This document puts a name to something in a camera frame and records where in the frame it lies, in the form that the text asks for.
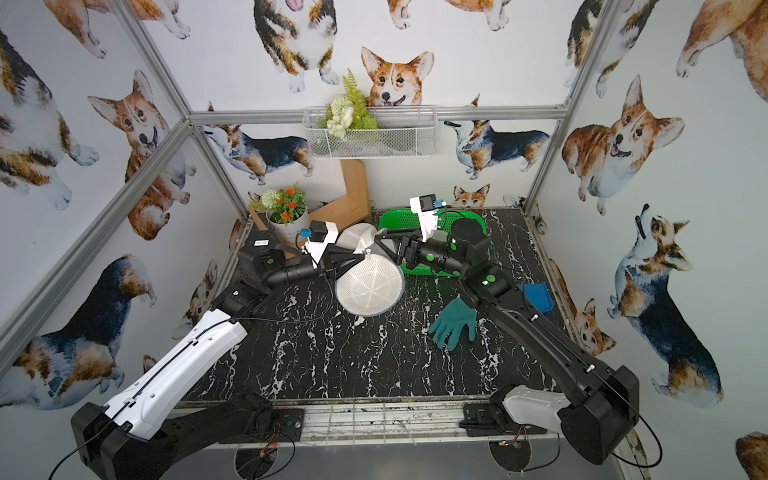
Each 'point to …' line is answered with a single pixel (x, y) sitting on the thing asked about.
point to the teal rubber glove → (450, 322)
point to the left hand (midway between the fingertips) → (359, 247)
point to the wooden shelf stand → (352, 209)
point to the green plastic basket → (406, 218)
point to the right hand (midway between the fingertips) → (392, 224)
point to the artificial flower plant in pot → (286, 206)
